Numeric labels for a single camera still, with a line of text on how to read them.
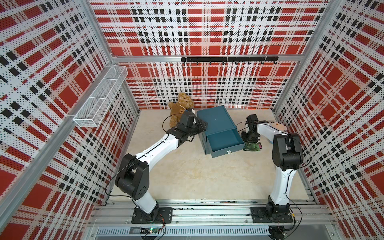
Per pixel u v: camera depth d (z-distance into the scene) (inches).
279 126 39.9
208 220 29.0
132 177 17.5
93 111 27.7
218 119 34.2
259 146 39.2
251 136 34.0
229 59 34.9
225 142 32.9
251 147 38.8
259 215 28.4
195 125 28.9
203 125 31.3
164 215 29.0
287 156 21.6
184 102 43.6
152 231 27.3
